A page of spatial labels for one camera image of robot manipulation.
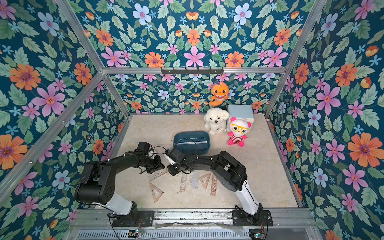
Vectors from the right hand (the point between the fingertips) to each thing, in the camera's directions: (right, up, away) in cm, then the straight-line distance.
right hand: (171, 169), depth 90 cm
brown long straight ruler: (+26, -7, -6) cm, 28 cm away
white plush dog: (+27, +30, +3) cm, 41 cm away
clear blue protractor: (+14, -6, -4) cm, 16 cm away
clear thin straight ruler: (+10, +15, +13) cm, 22 cm away
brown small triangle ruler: (+21, -8, -6) cm, 23 cm away
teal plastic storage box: (+12, +20, +13) cm, 26 cm away
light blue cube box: (+45, +36, +11) cm, 59 cm away
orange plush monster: (+31, +50, +8) cm, 59 cm away
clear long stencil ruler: (-7, -2, -2) cm, 8 cm away
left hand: (-4, +1, +1) cm, 4 cm away
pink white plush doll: (+42, +25, +3) cm, 49 cm away
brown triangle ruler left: (-6, -13, -10) cm, 18 cm away
